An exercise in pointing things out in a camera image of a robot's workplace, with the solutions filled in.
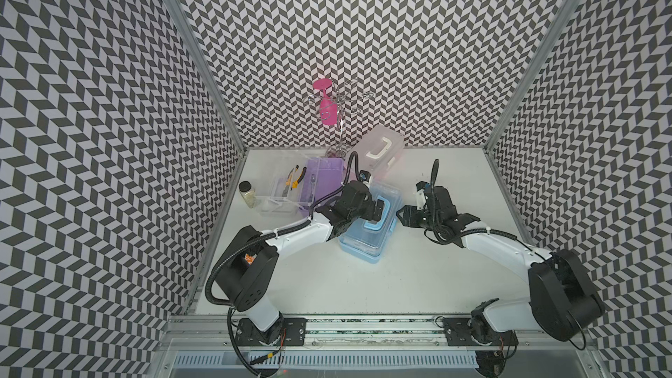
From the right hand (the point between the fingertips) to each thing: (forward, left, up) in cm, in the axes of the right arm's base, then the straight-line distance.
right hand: (402, 218), depth 88 cm
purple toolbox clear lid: (+19, +47, +3) cm, 51 cm away
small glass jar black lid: (+9, +54, +3) cm, 55 cm away
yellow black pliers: (+14, +39, +2) cm, 42 cm away
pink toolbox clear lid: (+25, +6, +6) cm, 27 cm away
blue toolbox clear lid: (-8, +12, +1) cm, 15 cm away
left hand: (+4, +11, +5) cm, 12 cm away
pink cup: (+39, +26, +16) cm, 49 cm away
